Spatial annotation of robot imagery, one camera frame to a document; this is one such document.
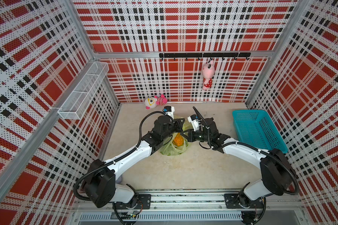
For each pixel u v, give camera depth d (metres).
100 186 0.41
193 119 0.75
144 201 0.74
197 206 0.73
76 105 0.91
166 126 0.60
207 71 0.92
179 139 0.89
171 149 0.85
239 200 0.66
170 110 0.70
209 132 0.64
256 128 1.05
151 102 1.13
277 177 0.43
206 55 0.90
